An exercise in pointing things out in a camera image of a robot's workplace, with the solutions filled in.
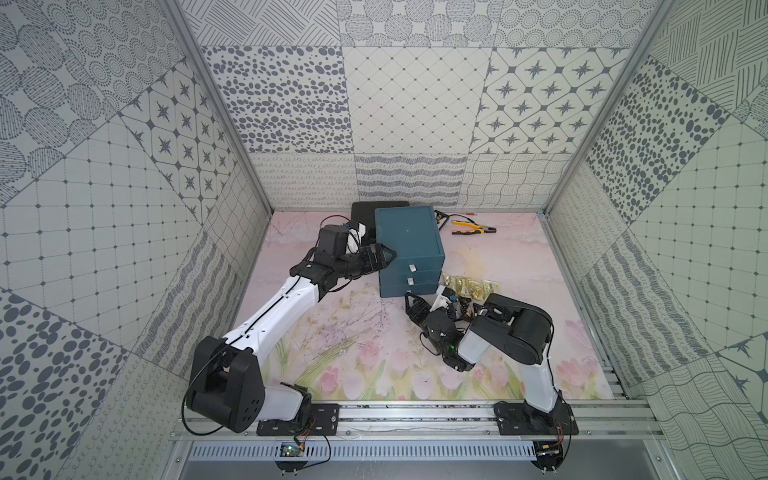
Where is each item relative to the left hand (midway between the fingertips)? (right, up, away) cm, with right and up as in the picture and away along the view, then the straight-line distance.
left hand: (386, 252), depth 80 cm
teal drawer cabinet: (+7, +5, +6) cm, 11 cm away
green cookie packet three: (+30, -13, +16) cm, 36 cm away
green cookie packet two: (+25, -12, +16) cm, 32 cm away
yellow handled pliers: (+36, +7, +35) cm, 51 cm away
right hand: (+7, -15, +13) cm, 21 cm away
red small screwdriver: (+34, +14, +41) cm, 55 cm away
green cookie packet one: (+22, -11, +18) cm, 30 cm away
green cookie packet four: (+34, -12, +17) cm, 40 cm away
